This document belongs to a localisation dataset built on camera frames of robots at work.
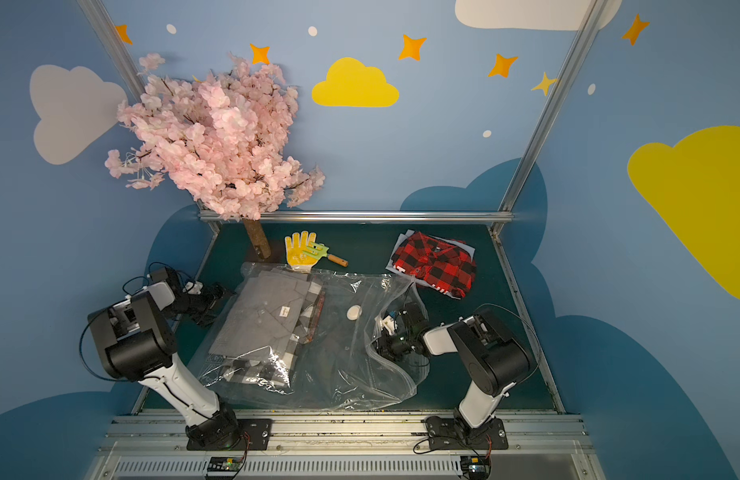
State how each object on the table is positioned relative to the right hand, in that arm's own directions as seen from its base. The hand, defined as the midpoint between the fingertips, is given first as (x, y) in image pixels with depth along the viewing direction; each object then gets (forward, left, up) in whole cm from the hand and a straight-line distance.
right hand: (369, 352), depth 87 cm
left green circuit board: (-29, +36, -3) cm, 46 cm away
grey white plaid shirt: (-8, +25, +2) cm, 26 cm away
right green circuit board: (-26, -29, -4) cm, 39 cm away
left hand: (+13, +47, +2) cm, 49 cm away
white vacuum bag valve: (+12, +6, +1) cm, 14 cm away
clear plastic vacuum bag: (-6, +8, +1) cm, 10 cm away
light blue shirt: (+29, -5, +4) cm, 30 cm away
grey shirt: (+8, +33, +4) cm, 35 cm away
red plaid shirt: (+28, -25, +7) cm, 38 cm away
